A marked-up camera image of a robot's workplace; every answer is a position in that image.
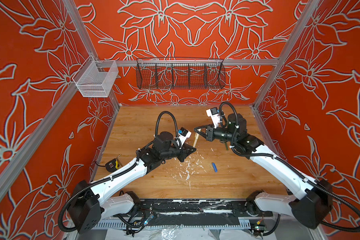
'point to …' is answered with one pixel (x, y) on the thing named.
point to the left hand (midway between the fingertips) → (195, 147)
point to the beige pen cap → (212, 149)
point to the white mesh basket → (91, 83)
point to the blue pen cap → (215, 167)
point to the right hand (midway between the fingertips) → (193, 129)
